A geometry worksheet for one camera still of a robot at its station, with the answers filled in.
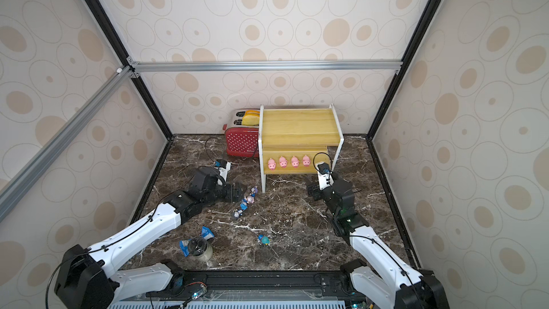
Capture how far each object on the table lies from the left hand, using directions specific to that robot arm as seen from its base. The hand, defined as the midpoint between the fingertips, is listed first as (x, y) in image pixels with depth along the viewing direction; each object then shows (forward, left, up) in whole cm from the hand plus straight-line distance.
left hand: (242, 185), depth 80 cm
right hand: (+4, -27, +2) cm, 27 cm away
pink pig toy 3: (+12, -25, +1) cm, 27 cm away
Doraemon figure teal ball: (-15, -9, -16) cm, 23 cm away
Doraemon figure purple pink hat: (+7, -3, -15) cm, 17 cm away
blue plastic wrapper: (-13, +14, -15) cm, 25 cm away
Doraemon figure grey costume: (-4, +4, -16) cm, 17 cm away
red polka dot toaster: (+27, +5, -4) cm, 28 cm away
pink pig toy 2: (+11, -20, 0) cm, 23 cm away
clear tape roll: (-21, +13, -7) cm, 25 cm away
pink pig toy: (+9, -11, +1) cm, 14 cm away
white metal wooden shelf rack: (+11, -17, +14) cm, 24 cm away
